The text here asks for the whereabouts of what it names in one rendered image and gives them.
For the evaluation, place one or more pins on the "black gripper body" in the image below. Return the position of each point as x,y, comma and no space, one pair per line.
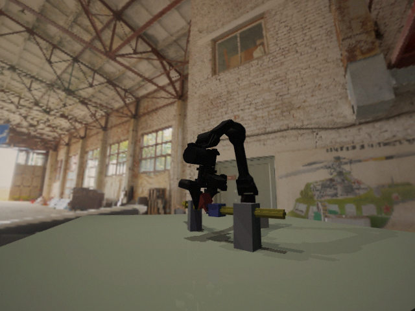
196,185

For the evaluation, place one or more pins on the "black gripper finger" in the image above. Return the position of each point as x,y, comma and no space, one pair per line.
211,193
195,195

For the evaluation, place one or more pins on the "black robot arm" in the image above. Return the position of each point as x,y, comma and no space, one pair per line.
198,154

